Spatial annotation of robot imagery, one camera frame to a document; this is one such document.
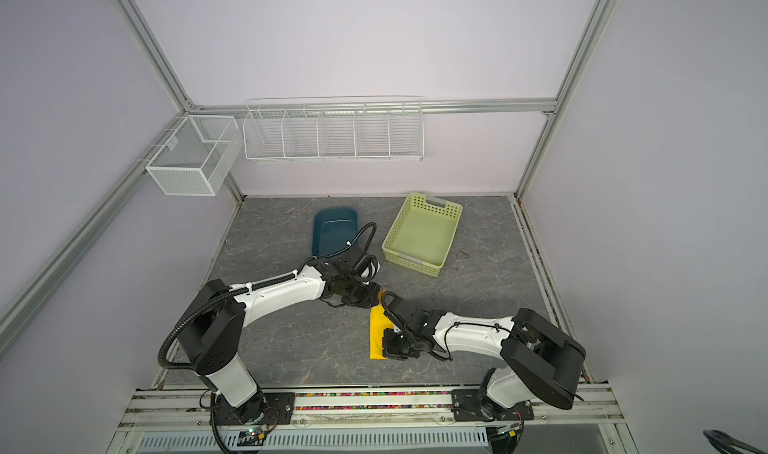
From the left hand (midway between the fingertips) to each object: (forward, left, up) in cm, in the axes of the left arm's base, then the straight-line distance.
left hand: (378, 307), depth 84 cm
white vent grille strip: (-29, +25, -7) cm, 39 cm away
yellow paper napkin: (-3, 0, -5) cm, 6 cm away
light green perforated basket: (+28, -16, -4) cm, 33 cm away
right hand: (-12, 0, -6) cm, 13 cm away
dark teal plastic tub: (+37, +17, -9) cm, 41 cm away
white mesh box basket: (+50, +59, +18) cm, 79 cm away
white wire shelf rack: (+56, +13, +22) cm, 61 cm away
